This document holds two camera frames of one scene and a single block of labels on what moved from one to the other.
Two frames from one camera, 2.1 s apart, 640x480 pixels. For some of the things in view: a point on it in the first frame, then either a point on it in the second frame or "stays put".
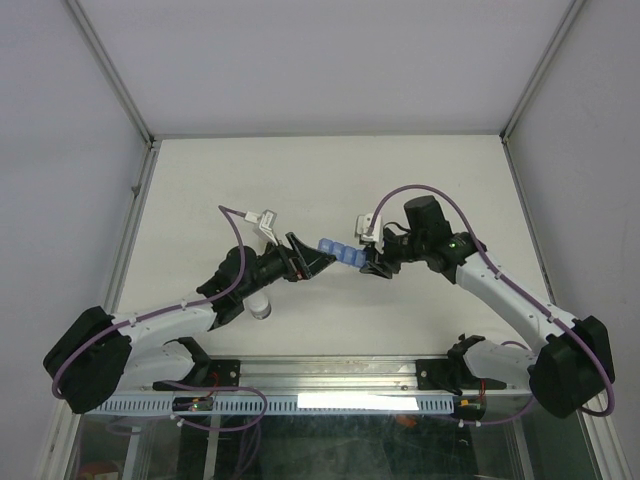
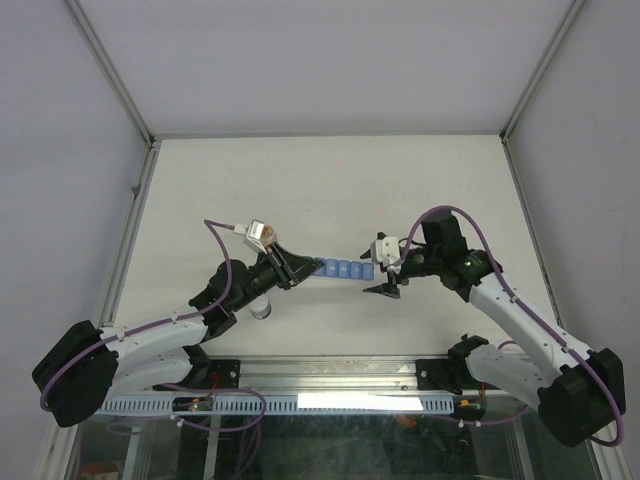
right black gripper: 383,270 -> 389,289
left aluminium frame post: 146,171 stays put
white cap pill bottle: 259,306 stays put
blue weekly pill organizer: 349,255 -> 346,269
